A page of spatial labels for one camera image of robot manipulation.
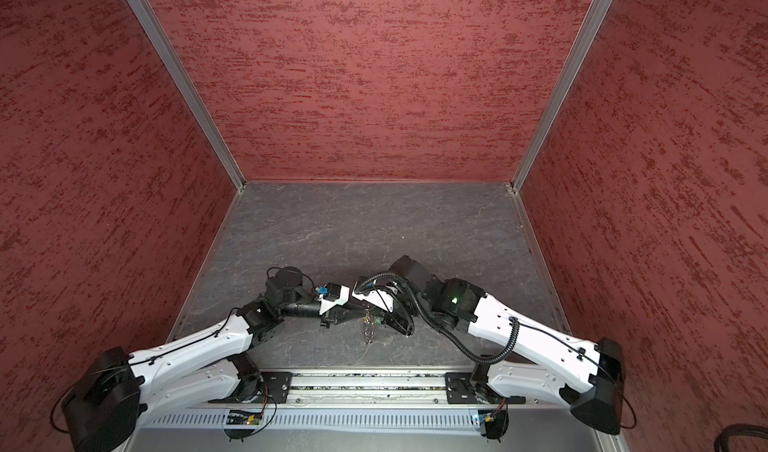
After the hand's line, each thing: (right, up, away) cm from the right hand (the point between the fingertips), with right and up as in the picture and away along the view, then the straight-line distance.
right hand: (375, 317), depth 68 cm
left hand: (-3, 0, +3) cm, 4 cm away
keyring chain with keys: (-1, -1, 0) cm, 2 cm away
